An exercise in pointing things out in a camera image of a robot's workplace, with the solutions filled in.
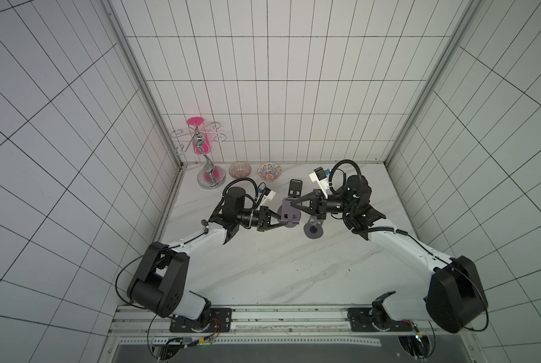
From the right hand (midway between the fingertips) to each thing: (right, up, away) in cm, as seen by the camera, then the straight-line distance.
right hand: (295, 199), depth 69 cm
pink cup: (-37, +23, +23) cm, 49 cm away
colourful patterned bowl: (-9, +10, +44) cm, 46 cm away
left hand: (-4, -9, +5) cm, 11 cm away
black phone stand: (+3, +3, +29) cm, 29 cm away
